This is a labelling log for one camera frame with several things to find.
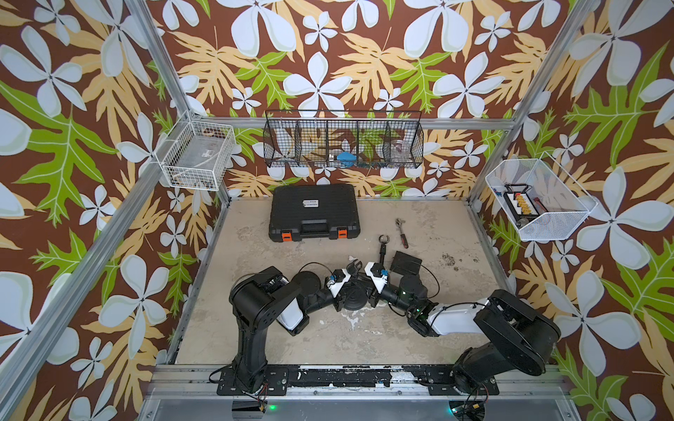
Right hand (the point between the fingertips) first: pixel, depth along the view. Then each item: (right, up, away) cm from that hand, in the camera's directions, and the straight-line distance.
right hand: (353, 277), depth 82 cm
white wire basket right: (+60, +25, +1) cm, 65 cm away
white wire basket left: (-52, +40, +4) cm, 66 cm away
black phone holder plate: (+21, +1, +15) cm, 26 cm away
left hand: (+1, -2, +6) cm, 6 cm away
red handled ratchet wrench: (+21, +18, +29) cm, 40 cm away
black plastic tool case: (-15, +22, +27) cm, 38 cm away
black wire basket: (-3, +49, +15) cm, 51 cm away
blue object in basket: (-2, +40, +12) cm, 42 cm away
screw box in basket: (+54, +25, +3) cm, 60 cm away
